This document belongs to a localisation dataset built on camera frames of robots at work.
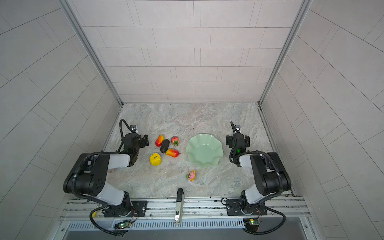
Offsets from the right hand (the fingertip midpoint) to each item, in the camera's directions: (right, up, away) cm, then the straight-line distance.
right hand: (237, 134), depth 95 cm
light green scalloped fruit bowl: (-21, -10, -4) cm, 23 cm away
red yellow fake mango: (-49, -5, -4) cm, 50 cm away
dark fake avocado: (-46, -7, -4) cm, 46 cm away
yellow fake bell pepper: (-49, -12, -12) cm, 52 cm away
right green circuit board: (+1, -38, -26) cm, 46 cm away
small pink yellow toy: (-28, -20, -17) cm, 39 cm away
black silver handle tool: (-33, -26, -24) cm, 49 cm away
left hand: (-61, +1, 0) cm, 61 cm away
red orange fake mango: (-40, -10, -8) cm, 42 cm away
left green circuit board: (-58, -36, -30) cm, 75 cm away
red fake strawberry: (-39, -4, -4) cm, 40 cm away
